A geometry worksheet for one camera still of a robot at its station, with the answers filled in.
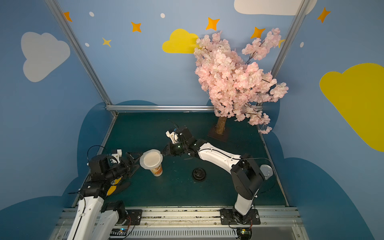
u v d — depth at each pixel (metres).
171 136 0.76
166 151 0.71
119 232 0.73
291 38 0.80
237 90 0.68
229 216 0.75
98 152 1.04
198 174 0.88
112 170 0.63
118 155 0.71
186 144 0.65
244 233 0.73
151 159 0.77
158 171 0.83
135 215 0.77
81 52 0.84
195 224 0.73
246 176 0.46
